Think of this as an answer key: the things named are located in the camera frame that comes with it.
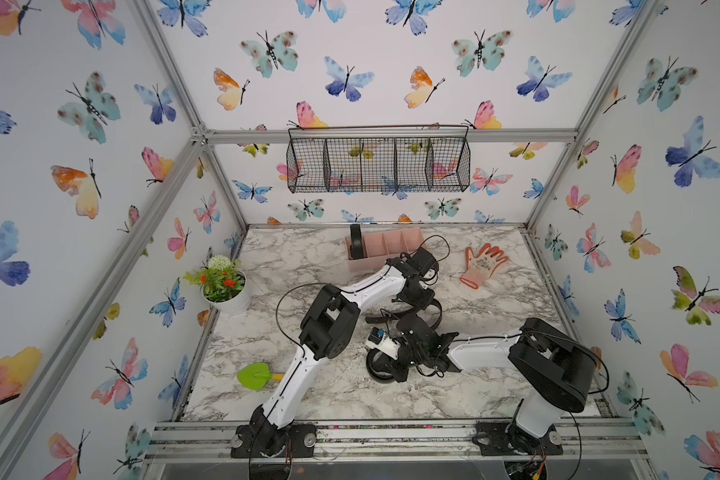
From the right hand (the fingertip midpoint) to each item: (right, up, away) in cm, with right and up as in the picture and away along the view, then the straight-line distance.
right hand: (377, 363), depth 84 cm
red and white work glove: (+37, +26, +23) cm, 50 cm away
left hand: (+17, +16, +11) cm, 25 cm away
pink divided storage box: (+2, +33, +27) cm, 43 cm away
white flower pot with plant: (-44, +22, +2) cm, 49 cm away
